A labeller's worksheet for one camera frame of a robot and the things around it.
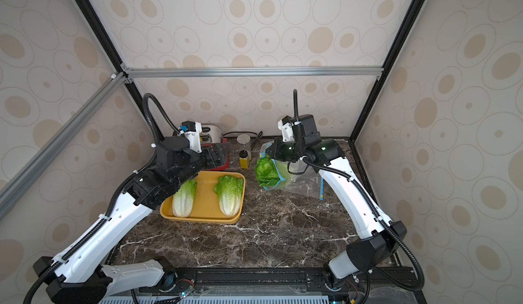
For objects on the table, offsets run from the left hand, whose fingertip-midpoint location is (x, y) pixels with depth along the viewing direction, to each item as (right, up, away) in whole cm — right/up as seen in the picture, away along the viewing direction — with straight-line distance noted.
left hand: (227, 146), depth 64 cm
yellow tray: (-15, -27, +29) cm, 42 cm away
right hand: (+15, 0, +7) cm, 16 cm away
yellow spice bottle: (+1, -5, +36) cm, 36 cm away
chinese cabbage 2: (-4, -18, +25) cm, 31 cm away
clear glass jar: (+2, +3, +36) cm, 36 cm away
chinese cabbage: (+12, -9, +10) cm, 18 cm away
